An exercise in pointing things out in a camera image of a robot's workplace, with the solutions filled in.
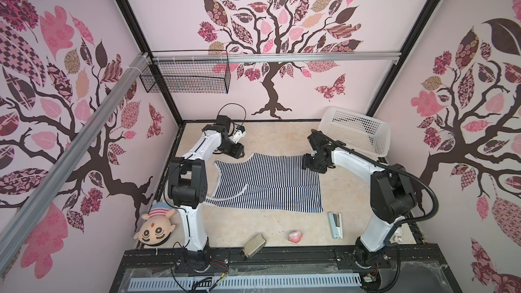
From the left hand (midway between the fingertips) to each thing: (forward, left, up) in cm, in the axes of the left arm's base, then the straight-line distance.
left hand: (237, 155), depth 95 cm
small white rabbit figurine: (-35, -66, -6) cm, 75 cm away
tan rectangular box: (-39, -9, -5) cm, 40 cm away
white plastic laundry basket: (+20, -69, -7) cm, 73 cm away
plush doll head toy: (-33, +27, 0) cm, 43 cm away
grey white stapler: (-31, -42, -6) cm, 52 cm away
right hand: (-5, -33, -2) cm, 34 cm away
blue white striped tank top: (-10, -14, -8) cm, 19 cm away
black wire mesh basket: (+31, +24, +26) cm, 47 cm away
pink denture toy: (-35, -25, -4) cm, 43 cm away
